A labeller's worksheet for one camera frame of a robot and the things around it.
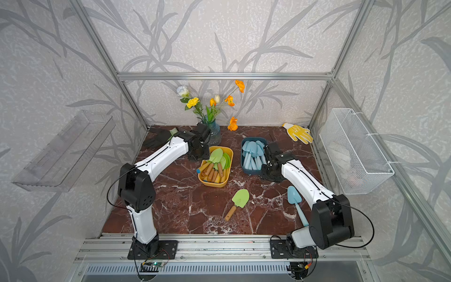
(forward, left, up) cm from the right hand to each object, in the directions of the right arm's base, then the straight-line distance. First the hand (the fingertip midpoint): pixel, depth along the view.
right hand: (265, 175), depth 86 cm
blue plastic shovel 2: (+13, +3, -7) cm, 15 cm away
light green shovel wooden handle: (+15, +26, -5) cm, 30 cm away
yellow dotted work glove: (+39, -26, -10) cm, 48 cm away
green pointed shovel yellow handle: (+4, +34, -1) cm, 34 cm away
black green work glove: (+34, +68, -9) cm, 77 cm away
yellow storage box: (+20, +20, -4) cm, 28 cm away
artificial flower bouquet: (+32, +30, +12) cm, 45 cm away
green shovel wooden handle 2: (-8, +13, -10) cm, 18 cm away
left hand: (+9, +30, +3) cm, 31 cm away
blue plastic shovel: (+22, 0, -6) cm, 23 cm away
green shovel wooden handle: (+6, +29, -4) cm, 30 cm away
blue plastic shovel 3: (-7, -15, -9) cm, 19 cm away
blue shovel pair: (+21, +7, -5) cm, 23 cm away
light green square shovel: (+12, +22, -7) cm, 26 cm away
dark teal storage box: (+28, -1, -5) cm, 28 cm away
